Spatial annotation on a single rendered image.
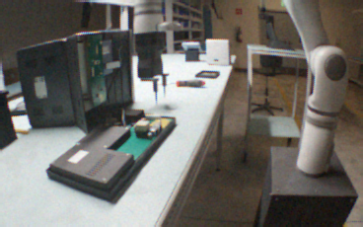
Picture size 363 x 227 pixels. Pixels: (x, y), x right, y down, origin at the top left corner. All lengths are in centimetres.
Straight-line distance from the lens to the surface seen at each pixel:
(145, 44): 54
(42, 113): 57
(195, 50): 138
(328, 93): 52
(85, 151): 35
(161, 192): 29
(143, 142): 39
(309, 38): 56
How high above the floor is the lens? 118
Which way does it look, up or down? 20 degrees down
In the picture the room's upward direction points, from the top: 2 degrees counter-clockwise
